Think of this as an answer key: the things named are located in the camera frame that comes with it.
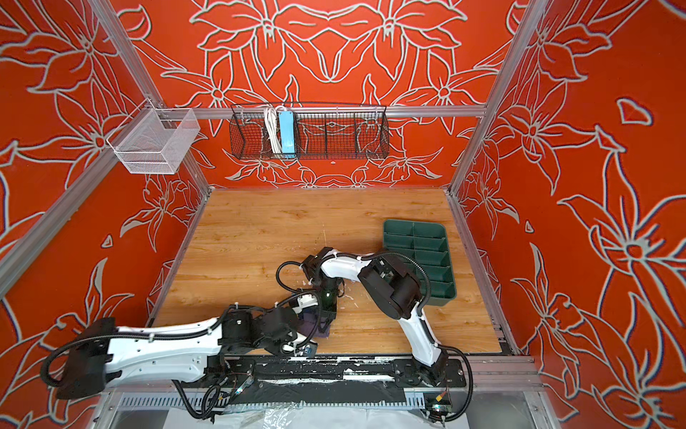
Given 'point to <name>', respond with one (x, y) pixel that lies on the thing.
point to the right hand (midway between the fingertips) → (320, 324)
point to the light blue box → (287, 133)
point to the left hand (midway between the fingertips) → (301, 327)
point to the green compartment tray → (426, 243)
